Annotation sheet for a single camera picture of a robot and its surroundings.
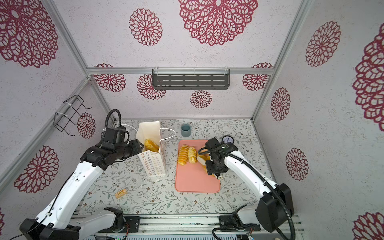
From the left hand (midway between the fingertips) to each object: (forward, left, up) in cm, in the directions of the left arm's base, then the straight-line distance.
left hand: (139, 149), depth 76 cm
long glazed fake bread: (+1, -32, -12) cm, 35 cm away
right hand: (-6, -37, -10) cm, 39 cm away
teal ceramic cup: (+27, -23, -17) cm, 39 cm away
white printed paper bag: (-3, -6, -8) cm, 10 cm away
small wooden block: (-15, +14, -22) cm, 30 cm away
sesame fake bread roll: (+8, -21, -18) cm, 29 cm away
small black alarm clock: (+21, -53, -21) cm, 60 cm away
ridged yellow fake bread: (+11, -1, -12) cm, 16 cm away
